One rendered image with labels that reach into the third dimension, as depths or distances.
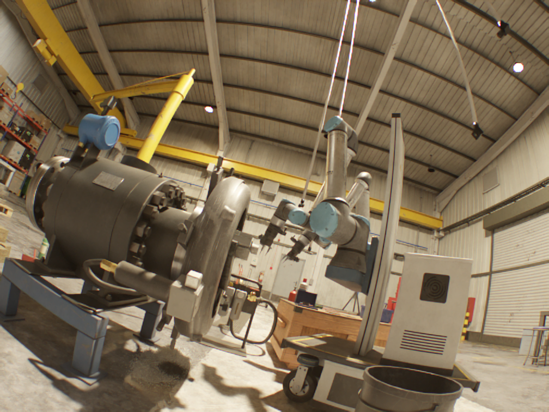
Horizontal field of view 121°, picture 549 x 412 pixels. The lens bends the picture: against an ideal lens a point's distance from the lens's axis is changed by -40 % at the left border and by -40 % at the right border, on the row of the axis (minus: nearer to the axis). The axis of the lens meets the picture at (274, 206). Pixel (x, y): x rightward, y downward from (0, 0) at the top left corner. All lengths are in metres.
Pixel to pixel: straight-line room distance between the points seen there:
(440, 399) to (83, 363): 1.08
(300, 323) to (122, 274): 1.35
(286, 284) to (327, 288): 1.88
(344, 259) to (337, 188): 0.34
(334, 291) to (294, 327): 10.39
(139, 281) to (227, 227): 0.34
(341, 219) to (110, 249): 0.97
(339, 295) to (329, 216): 11.20
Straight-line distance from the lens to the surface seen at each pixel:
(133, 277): 0.85
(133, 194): 1.09
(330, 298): 12.18
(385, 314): 2.35
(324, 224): 1.14
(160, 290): 0.81
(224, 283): 1.23
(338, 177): 1.29
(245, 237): 1.07
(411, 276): 1.24
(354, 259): 1.25
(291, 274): 11.85
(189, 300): 0.78
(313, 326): 1.93
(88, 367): 1.04
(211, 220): 0.87
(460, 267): 1.26
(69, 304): 1.03
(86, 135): 1.35
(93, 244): 1.14
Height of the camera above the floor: 0.55
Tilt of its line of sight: 17 degrees up
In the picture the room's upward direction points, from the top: 17 degrees clockwise
